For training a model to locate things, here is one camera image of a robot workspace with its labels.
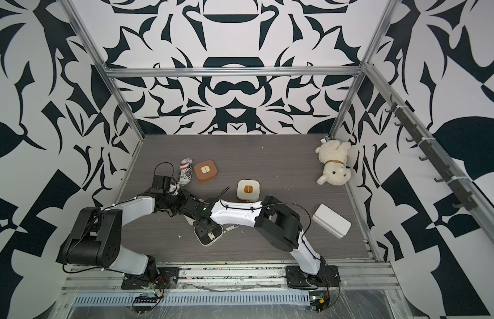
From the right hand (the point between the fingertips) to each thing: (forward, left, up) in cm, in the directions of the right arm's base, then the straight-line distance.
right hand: (203, 225), depth 86 cm
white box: (0, -53, +3) cm, 54 cm away
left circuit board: (-26, +19, -4) cm, 32 cm away
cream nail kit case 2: (+16, -19, +2) cm, 25 cm away
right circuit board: (-26, -44, -3) cm, 51 cm away
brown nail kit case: (+27, +2, +2) cm, 27 cm away
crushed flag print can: (+26, +12, +3) cm, 28 cm away
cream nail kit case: (-5, -4, 0) cm, 6 cm away
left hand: (+12, +6, +1) cm, 14 cm away
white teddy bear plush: (+33, -63, +6) cm, 71 cm away
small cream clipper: (-1, -12, 0) cm, 12 cm away
